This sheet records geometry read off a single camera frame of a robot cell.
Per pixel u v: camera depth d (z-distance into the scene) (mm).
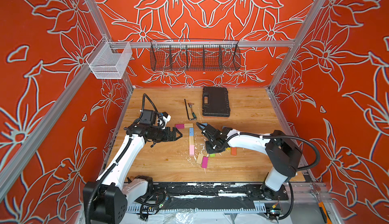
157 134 647
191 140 899
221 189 744
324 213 669
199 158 834
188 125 976
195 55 975
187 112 1042
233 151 867
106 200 377
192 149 857
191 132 927
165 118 724
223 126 976
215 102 1064
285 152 476
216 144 656
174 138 670
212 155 831
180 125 992
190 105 1068
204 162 835
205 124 964
